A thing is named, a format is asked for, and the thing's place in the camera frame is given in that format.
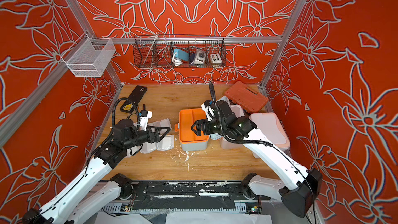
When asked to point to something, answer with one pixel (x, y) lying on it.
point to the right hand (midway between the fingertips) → (195, 127)
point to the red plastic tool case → (243, 95)
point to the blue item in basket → (181, 54)
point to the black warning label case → (128, 107)
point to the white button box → (215, 58)
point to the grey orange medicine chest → (199, 146)
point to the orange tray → (187, 117)
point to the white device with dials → (200, 56)
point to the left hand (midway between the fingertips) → (165, 128)
